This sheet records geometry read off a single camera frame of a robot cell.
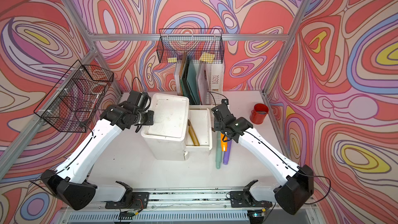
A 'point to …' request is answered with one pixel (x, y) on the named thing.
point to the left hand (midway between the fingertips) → (152, 117)
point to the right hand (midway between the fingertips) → (223, 124)
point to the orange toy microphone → (224, 144)
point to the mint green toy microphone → (218, 158)
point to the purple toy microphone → (227, 154)
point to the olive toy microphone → (193, 135)
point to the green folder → (192, 84)
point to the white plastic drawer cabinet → (167, 136)
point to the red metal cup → (258, 114)
